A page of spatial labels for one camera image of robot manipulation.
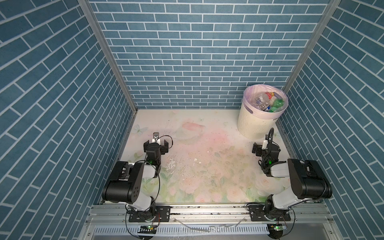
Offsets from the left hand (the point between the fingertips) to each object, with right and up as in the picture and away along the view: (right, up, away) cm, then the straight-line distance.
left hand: (157, 139), depth 93 cm
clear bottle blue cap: (+70, +19, 0) cm, 73 cm away
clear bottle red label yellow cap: (+69, +27, +3) cm, 74 cm away
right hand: (+68, -2, +1) cm, 68 cm away
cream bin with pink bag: (+60, +11, -4) cm, 61 cm away
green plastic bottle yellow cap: (+75, +23, -2) cm, 78 cm away
